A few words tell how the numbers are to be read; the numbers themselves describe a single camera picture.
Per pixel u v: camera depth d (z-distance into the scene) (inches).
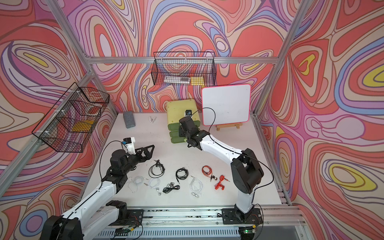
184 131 26.2
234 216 26.1
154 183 33.2
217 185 32.6
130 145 28.9
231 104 41.2
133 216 28.8
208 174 34.8
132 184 32.9
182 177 34.0
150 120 44.7
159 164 35.8
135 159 28.3
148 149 29.3
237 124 41.3
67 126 28.6
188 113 29.7
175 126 32.8
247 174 18.2
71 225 16.0
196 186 33.1
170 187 32.4
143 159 28.9
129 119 44.9
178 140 38.8
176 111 35.8
